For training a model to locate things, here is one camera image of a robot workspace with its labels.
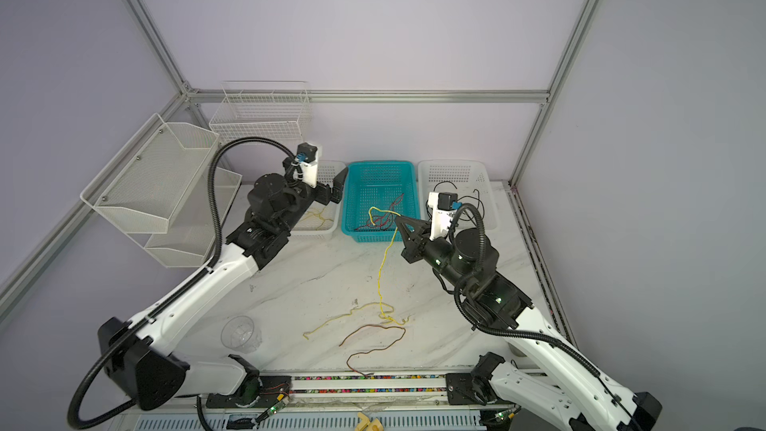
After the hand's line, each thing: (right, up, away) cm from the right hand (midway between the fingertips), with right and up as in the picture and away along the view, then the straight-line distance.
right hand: (393, 218), depth 61 cm
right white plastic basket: (+31, +14, +57) cm, 67 cm away
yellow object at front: (-6, -49, +8) cm, 50 cm away
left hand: (-16, +13, +9) cm, 22 cm away
